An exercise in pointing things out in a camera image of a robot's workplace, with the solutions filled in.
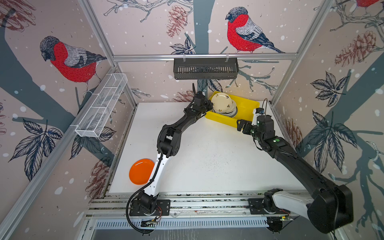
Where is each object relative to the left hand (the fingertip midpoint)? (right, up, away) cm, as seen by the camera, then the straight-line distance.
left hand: (214, 102), depth 101 cm
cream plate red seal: (-1, +3, +3) cm, 4 cm away
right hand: (+14, -13, -19) cm, 27 cm away
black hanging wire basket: (-19, +25, +6) cm, 32 cm away
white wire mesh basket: (-64, -11, -29) cm, 71 cm away
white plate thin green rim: (+13, -9, +6) cm, 16 cm away
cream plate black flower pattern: (+8, -1, +4) cm, 9 cm away
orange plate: (-46, -42, -15) cm, 64 cm away
